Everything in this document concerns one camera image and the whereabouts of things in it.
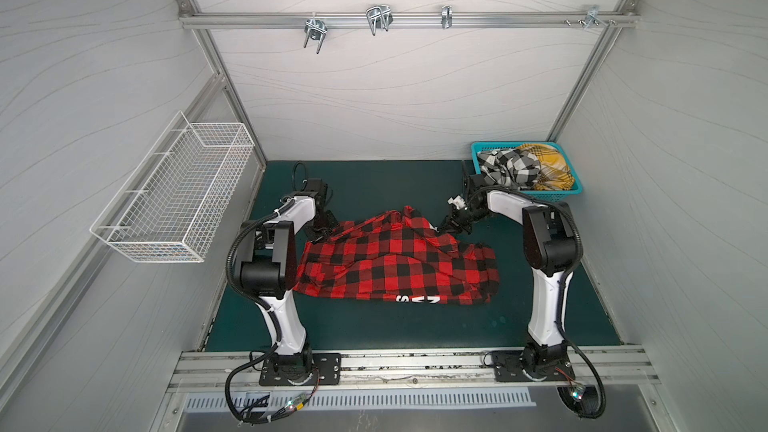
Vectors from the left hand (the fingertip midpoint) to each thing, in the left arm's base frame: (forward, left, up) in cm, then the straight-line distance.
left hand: (334, 228), depth 98 cm
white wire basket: (-12, +32, +28) cm, 44 cm away
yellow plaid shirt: (+21, -76, +7) cm, 80 cm away
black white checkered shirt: (+24, -63, +6) cm, 68 cm away
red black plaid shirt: (-9, -20, 0) cm, 22 cm away
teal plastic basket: (+35, -56, +6) cm, 67 cm away
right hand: (+3, -36, 0) cm, 37 cm away
